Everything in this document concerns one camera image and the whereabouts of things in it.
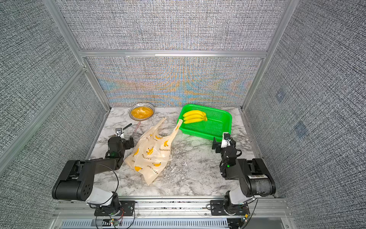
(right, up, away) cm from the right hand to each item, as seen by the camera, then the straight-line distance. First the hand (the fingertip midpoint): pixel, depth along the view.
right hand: (223, 134), depth 89 cm
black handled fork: (-67, +4, +19) cm, 70 cm away
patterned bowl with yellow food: (-57, +16, +20) cm, 62 cm away
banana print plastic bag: (-44, -12, -3) cm, 46 cm away
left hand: (-63, -1, +3) cm, 63 cm away
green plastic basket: (+2, +6, +20) cm, 21 cm away
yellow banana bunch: (-17, +11, +16) cm, 26 cm away
